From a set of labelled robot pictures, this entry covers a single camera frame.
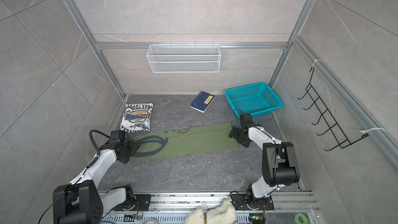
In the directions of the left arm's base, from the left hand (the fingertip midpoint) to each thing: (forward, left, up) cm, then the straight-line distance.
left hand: (134, 145), depth 88 cm
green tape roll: (-37, -81, -4) cm, 90 cm away
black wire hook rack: (-9, -94, +27) cm, 99 cm away
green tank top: (+5, -33, -5) cm, 34 cm away
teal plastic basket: (+38, -83, -5) cm, 91 cm away
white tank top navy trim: (+21, +4, -1) cm, 21 cm away
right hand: (+5, -60, -2) cm, 60 cm away
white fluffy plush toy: (-35, -47, +8) cm, 59 cm away
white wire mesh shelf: (+49, -29, +25) cm, 63 cm away
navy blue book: (+36, -41, -3) cm, 54 cm away
